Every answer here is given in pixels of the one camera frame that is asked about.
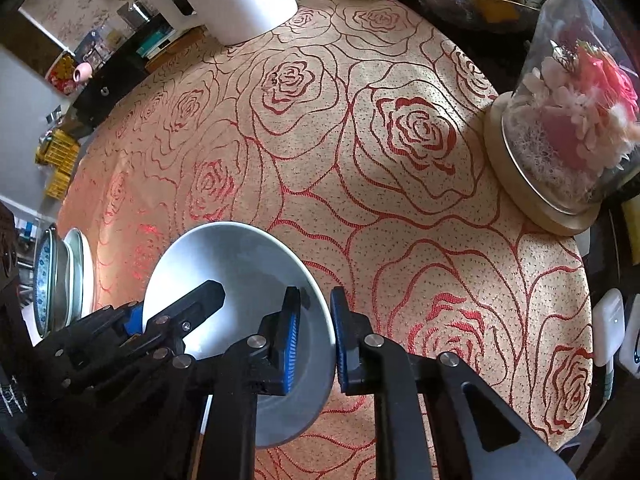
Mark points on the white earbuds case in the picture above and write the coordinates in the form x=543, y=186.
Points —
x=608, y=324

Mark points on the yellow plastic crates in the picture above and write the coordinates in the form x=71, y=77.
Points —
x=59, y=151

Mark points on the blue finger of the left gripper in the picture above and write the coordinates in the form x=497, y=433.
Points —
x=168, y=327
x=132, y=319

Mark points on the glass dome with flowers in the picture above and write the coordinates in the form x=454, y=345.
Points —
x=567, y=137

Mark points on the black sideboard cabinet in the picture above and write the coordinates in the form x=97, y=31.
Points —
x=147, y=50

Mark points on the stainless steel mixing bowl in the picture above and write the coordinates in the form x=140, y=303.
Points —
x=61, y=289

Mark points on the large white round plate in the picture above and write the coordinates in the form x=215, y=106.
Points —
x=82, y=277

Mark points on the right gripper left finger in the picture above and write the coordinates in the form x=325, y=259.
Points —
x=281, y=329

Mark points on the small white ceramic bowl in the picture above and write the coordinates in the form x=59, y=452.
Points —
x=255, y=269

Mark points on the rose patterned tablecloth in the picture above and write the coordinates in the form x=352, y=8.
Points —
x=353, y=134

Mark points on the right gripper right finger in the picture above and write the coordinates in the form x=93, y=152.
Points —
x=350, y=329

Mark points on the blue patterned ceramic bowl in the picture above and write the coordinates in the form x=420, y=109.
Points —
x=43, y=280

